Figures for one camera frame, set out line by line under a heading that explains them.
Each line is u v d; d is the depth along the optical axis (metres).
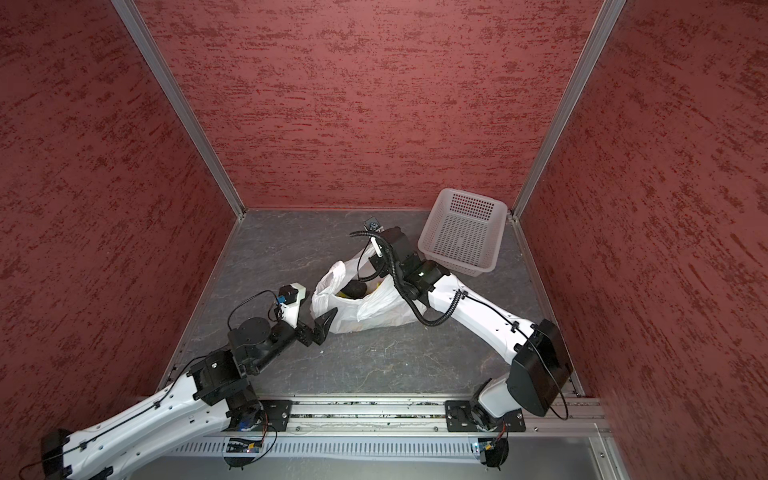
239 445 0.73
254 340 0.51
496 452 0.70
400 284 0.57
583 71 0.81
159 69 0.81
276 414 0.74
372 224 1.19
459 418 0.74
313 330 0.63
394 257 0.57
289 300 0.59
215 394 0.52
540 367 0.41
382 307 0.73
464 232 1.14
